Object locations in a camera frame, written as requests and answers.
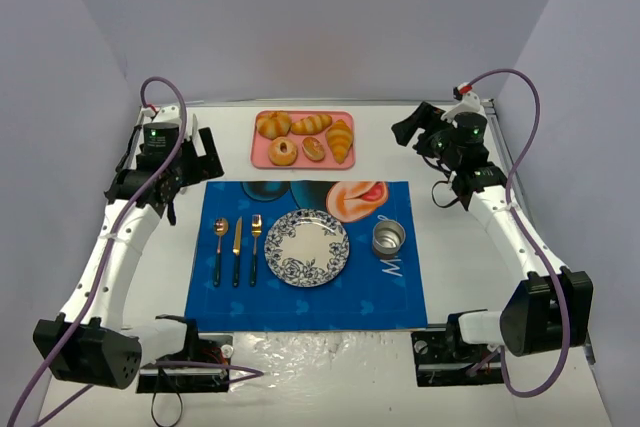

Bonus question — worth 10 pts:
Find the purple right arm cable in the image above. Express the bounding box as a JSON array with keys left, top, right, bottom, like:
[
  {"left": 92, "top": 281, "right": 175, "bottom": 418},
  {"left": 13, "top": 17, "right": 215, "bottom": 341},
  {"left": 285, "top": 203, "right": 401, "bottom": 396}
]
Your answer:
[{"left": 458, "top": 68, "right": 572, "bottom": 400}]

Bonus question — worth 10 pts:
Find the gold fork dark handle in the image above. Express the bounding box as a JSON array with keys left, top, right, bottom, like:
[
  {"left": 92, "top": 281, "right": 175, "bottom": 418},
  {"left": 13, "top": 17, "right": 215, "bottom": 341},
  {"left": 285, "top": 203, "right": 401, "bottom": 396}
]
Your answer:
[{"left": 249, "top": 214, "right": 262, "bottom": 287}]

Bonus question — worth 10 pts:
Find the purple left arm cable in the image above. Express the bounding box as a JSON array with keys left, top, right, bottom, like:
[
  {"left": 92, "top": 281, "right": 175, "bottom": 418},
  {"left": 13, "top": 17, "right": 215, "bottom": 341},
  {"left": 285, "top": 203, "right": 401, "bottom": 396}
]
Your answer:
[{"left": 0, "top": 76, "right": 266, "bottom": 427}]

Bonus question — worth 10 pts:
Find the gold knife dark handle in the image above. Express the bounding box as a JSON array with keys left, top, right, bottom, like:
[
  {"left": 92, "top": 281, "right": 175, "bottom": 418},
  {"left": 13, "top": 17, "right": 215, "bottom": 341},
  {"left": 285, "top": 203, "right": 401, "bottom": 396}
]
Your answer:
[{"left": 232, "top": 217, "right": 243, "bottom": 288}]

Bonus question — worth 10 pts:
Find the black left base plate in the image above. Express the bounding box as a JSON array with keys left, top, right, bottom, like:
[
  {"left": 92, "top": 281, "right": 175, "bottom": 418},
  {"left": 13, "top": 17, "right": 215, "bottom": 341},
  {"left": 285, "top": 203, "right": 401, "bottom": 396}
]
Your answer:
[{"left": 135, "top": 334, "right": 234, "bottom": 394}]

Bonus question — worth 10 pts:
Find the blue cartoon placemat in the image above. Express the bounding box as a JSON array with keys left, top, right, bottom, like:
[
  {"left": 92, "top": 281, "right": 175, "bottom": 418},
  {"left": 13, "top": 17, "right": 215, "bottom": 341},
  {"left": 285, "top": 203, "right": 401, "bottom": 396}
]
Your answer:
[{"left": 185, "top": 180, "right": 427, "bottom": 332}]

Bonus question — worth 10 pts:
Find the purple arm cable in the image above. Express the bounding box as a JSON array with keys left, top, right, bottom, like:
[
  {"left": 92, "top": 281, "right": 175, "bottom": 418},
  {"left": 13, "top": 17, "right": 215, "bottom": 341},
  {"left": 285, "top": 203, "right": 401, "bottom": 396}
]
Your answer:
[
  {"left": 458, "top": 68, "right": 572, "bottom": 400},
  {"left": 0, "top": 76, "right": 266, "bottom": 427}
]

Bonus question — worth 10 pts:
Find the long ridged bread roll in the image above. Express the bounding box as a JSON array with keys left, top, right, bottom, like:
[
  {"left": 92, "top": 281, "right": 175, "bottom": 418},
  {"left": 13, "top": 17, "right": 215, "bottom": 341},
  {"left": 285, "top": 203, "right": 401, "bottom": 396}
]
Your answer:
[{"left": 290, "top": 114, "right": 333, "bottom": 135}]

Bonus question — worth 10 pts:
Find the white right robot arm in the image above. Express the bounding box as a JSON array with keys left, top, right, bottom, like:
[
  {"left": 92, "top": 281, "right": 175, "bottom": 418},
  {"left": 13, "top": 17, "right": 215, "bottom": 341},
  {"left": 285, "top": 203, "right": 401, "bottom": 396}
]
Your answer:
[{"left": 391, "top": 86, "right": 593, "bottom": 357}]

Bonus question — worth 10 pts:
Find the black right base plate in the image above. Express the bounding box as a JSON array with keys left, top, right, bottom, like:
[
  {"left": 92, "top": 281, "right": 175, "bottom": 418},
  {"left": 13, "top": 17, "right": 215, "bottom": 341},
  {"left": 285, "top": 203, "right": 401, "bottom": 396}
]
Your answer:
[{"left": 411, "top": 324, "right": 504, "bottom": 388}]

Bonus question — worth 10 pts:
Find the thin black cable loop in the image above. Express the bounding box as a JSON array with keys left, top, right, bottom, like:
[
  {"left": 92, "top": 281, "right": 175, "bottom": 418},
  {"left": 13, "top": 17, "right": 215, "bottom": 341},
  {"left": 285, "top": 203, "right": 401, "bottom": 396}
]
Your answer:
[{"left": 151, "top": 365, "right": 184, "bottom": 427}]

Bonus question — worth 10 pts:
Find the large sugared ring donut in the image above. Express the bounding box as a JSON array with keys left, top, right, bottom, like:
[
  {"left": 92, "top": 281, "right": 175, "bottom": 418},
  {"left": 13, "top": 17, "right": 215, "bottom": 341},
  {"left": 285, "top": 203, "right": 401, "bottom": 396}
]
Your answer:
[{"left": 267, "top": 137, "right": 298, "bottom": 166}]

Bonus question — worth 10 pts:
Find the small sugared donut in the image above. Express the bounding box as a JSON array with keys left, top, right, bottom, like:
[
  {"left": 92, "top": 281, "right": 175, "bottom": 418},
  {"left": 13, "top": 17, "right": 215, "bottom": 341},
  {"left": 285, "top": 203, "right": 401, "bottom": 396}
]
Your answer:
[{"left": 301, "top": 136, "right": 326, "bottom": 162}]

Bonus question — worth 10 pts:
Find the golden croissant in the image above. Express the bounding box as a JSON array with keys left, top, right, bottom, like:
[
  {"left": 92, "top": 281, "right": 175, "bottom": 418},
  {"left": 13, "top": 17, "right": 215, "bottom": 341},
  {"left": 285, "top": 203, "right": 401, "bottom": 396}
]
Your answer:
[{"left": 325, "top": 120, "right": 354, "bottom": 164}]

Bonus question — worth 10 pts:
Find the round knotted bread roll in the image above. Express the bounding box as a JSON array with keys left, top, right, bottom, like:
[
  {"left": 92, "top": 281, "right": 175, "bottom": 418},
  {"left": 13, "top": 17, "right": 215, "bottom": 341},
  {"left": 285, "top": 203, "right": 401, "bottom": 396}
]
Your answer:
[{"left": 256, "top": 111, "right": 292, "bottom": 140}]

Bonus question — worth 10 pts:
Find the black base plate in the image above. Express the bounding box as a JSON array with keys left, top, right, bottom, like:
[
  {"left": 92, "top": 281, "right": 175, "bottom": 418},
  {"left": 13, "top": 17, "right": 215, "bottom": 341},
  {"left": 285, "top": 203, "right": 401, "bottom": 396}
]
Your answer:
[
  {"left": 135, "top": 334, "right": 234, "bottom": 394},
  {"left": 411, "top": 324, "right": 504, "bottom": 388}
]

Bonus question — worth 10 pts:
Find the gold spoon dark handle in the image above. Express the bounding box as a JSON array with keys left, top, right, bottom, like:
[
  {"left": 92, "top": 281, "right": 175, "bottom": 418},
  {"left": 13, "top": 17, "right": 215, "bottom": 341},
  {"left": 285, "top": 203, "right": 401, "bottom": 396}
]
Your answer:
[{"left": 212, "top": 218, "right": 229, "bottom": 287}]

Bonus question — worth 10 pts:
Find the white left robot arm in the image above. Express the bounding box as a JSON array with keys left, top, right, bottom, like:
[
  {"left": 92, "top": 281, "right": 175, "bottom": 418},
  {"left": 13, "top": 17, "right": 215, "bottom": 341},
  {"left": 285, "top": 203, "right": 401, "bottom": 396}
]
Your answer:
[{"left": 33, "top": 105, "right": 223, "bottom": 389}]

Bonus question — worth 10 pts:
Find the small metal cup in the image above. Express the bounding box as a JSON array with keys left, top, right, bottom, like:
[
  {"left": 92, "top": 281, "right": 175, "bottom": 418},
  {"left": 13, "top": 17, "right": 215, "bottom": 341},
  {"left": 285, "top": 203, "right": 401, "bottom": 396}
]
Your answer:
[{"left": 372, "top": 219, "right": 406, "bottom": 259}]

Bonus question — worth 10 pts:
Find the blue floral ceramic plate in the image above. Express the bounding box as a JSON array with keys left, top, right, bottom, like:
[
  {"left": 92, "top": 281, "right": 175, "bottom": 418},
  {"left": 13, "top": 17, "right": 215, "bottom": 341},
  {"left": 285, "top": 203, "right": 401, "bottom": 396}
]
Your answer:
[{"left": 264, "top": 209, "right": 350, "bottom": 288}]

